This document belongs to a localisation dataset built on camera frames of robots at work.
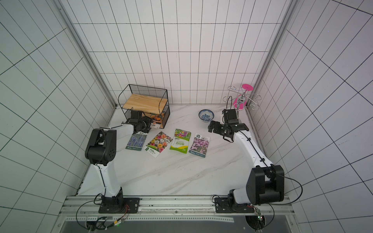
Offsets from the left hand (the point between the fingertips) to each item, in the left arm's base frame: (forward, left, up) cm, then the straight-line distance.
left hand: (153, 123), depth 104 cm
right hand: (-12, -39, +12) cm, 42 cm away
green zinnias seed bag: (-13, -21, -3) cm, 25 cm away
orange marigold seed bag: (+3, -1, -2) cm, 4 cm away
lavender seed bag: (-13, +10, -4) cm, 17 cm away
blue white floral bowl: (+9, -39, -1) cm, 40 cm away
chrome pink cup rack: (+1, -58, +23) cm, 63 cm away
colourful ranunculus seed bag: (-16, -5, -3) cm, 17 cm away
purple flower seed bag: (-16, -34, -3) cm, 38 cm away
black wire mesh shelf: (+12, 0, +10) cm, 16 cm away
